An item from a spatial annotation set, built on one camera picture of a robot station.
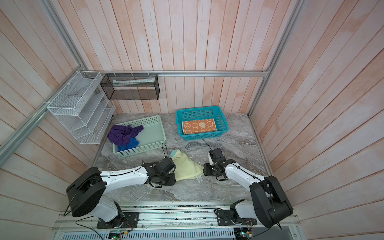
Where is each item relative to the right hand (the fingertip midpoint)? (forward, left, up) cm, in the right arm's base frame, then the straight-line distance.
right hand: (206, 170), depth 90 cm
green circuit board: (-32, -17, -1) cm, 36 cm away
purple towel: (+19, +57, +9) cm, 61 cm away
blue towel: (+16, +50, +4) cm, 52 cm away
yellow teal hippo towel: (0, +13, +3) cm, 14 cm away
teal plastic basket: (+45, -6, +5) cm, 46 cm away
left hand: (-9, +20, +1) cm, 22 cm away
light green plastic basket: (+26, +38, +1) cm, 46 cm away
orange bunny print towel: (+34, +4, +1) cm, 35 cm away
